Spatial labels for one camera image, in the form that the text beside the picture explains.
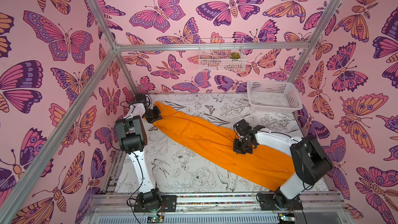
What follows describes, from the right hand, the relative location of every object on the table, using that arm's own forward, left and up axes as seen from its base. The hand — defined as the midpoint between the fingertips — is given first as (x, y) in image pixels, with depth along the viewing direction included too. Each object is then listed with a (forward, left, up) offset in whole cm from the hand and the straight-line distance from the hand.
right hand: (235, 150), depth 90 cm
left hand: (+23, +46, +3) cm, 52 cm away
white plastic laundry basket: (+45, -34, -1) cm, 56 cm away
